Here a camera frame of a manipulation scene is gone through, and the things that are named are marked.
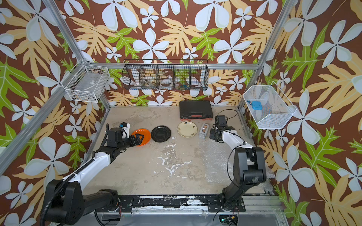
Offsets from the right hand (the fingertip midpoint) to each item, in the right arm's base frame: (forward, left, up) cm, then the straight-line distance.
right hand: (213, 134), depth 95 cm
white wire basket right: (+6, -31, +19) cm, 37 cm away
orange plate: (-2, +46, -2) cm, 47 cm away
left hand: (-5, +49, +7) cm, 50 cm away
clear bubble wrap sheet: (-17, 0, -5) cm, 17 cm away
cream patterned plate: (+8, +18, -6) cm, 21 cm away
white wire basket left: (+20, +81, +28) cm, 88 cm away
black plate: (+7, +39, -11) cm, 41 cm away
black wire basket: (+34, +33, +25) cm, 54 cm away
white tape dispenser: (+5, +6, -3) cm, 9 cm away
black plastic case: (+26, +11, -3) cm, 29 cm away
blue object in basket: (+9, -25, +19) cm, 32 cm away
